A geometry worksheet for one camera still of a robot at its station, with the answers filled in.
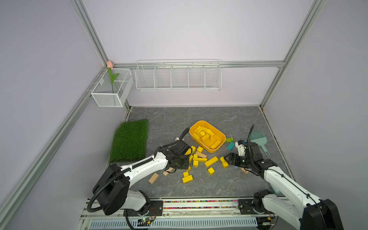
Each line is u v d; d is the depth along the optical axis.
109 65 0.89
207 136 0.99
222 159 0.87
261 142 0.99
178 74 0.98
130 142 0.97
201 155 0.92
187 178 0.83
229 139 0.99
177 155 0.64
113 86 0.89
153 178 0.83
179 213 0.73
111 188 0.41
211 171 0.84
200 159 0.89
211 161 0.89
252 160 0.63
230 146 0.96
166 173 0.85
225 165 0.84
